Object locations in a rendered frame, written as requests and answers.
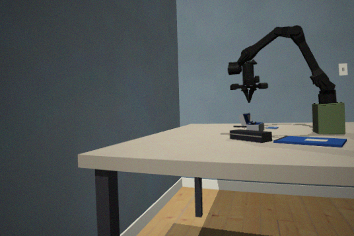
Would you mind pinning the blue notebook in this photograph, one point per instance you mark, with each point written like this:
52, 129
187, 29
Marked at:
328, 142

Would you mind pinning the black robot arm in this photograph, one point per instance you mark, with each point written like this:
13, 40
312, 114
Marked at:
297, 35

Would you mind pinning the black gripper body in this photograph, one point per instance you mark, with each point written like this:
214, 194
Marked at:
237, 86

